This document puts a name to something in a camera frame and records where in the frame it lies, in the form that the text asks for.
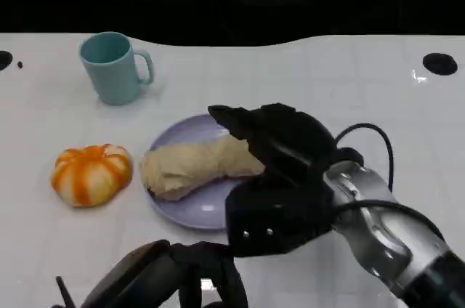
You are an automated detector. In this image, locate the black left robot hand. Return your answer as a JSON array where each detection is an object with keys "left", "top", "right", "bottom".
[{"left": 79, "top": 238, "right": 250, "bottom": 308}]

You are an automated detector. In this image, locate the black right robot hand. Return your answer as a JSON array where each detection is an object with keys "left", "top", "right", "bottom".
[{"left": 207, "top": 102, "right": 339, "bottom": 187}]

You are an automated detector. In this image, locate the beige towel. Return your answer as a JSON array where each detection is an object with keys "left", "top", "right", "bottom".
[{"left": 139, "top": 133, "right": 267, "bottom": 203}]

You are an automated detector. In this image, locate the lilac plate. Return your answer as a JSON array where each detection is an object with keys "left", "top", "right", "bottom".
[{"left": 145, "top": 114, "right": 255, "bottom": 232}]

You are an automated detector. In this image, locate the orange and white bread roll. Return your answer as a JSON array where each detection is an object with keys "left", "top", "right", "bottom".
[{"left": 50, "top": 143, "right": 134, "bottom": 208}]

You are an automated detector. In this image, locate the pale green mug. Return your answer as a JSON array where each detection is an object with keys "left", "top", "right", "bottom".
[{"left": 78, "top": 31, "right": 155, "bottom": 106}]

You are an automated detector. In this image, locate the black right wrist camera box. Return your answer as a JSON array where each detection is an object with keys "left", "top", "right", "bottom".
[{"left": 225, "top": 171, "right": 336, "bottom": 259}]

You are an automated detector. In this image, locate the looping black right arm cable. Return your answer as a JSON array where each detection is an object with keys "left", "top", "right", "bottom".
[{"left": 333, "top": 122, "right": 396, "bottom": 193}]

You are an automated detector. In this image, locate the black cable across right forearm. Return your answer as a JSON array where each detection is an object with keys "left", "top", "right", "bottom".
[{"left": 333, "top": 199, "right": 448, "bottom": 242}]

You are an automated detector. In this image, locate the black table cable hole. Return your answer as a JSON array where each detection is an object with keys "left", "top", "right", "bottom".
[
  {"left": 0, "top": 50, "right": 14, "bottom": 72},
  {"left": 422, "top": 52, "right": 458, "bottom": 76}
]

